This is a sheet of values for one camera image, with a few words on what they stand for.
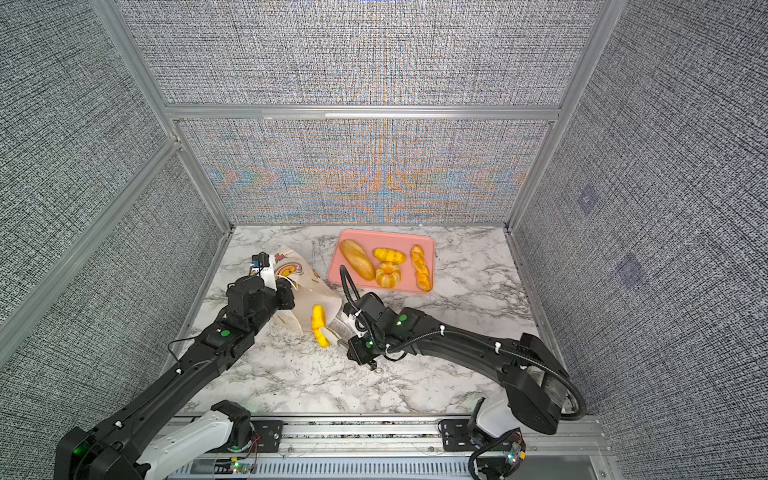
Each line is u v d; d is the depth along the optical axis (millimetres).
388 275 1007
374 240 1183
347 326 816
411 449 730
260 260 657
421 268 1037
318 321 836
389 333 591
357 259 1058
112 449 393
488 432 609
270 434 733
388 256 1062
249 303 584
